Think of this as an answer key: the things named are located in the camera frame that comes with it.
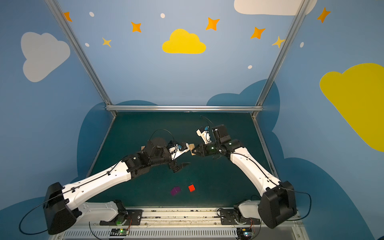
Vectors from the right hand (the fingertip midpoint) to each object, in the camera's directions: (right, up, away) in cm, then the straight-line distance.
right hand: (195, 149), depth 78 cm
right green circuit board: (+24, -40, -6) cm, 47 cm away
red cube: (-2, -23, +6) cm, 24 cm away
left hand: (-4, -1, -5) cm, 7 cm away
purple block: (-11, -23, +4) cm, 26 cm away
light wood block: (-35, -2, +21) cm, 41 cm away
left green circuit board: (-37, -39, -7) cm, 54 cm away
